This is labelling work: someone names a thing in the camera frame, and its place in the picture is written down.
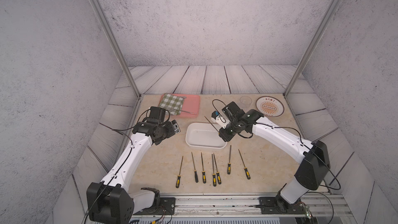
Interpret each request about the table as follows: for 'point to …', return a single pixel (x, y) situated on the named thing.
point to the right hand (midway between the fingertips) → (222, 133)
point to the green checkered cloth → (172, 103)
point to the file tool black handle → (195, 172)
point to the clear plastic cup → (245, 102)
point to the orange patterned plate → (270, 106)
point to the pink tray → (190, 107)
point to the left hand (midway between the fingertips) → (175, 131)
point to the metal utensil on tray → (188, 112)
